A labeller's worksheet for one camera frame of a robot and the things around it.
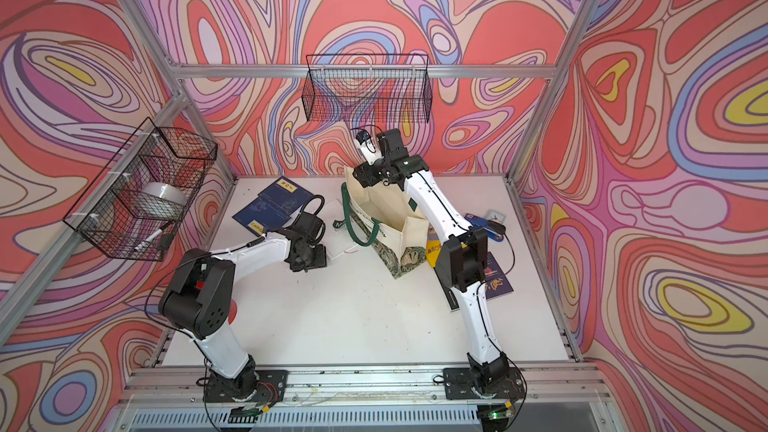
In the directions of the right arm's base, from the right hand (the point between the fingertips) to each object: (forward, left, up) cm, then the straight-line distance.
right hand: (366, 174), depth 91 cm
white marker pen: (-28, +53, +5) cm, 60 cm away
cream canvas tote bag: (+2, -5, -24) cm, 25 cm away
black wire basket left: (-23, +57, +13) cm, 63 cm away
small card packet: (-3, -44, -20) cm, 49 cm away
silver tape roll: (-19, +48, +12) cm, 52 cm away
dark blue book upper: (+10, +32, -20) cm, 39 cm away
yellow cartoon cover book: (-14, -21, -21) cm, 33 cm away
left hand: (-19, +16, -21) cm, 32 cm away
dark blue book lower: (+1, +40, -20) cm, 45 cm away
